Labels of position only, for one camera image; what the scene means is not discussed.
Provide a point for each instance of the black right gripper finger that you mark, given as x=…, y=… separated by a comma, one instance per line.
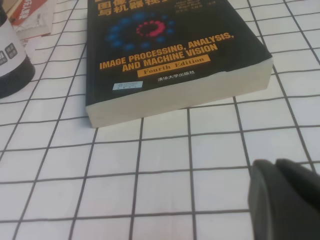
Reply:
x=284, y=201

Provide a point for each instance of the black image processing textbook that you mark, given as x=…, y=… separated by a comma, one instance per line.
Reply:
x=149, y=57

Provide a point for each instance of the black mesh pen holder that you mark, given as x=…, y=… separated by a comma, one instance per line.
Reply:
x=16, y=69

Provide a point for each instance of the red and white book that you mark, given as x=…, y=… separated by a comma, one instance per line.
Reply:
x=33, y=18

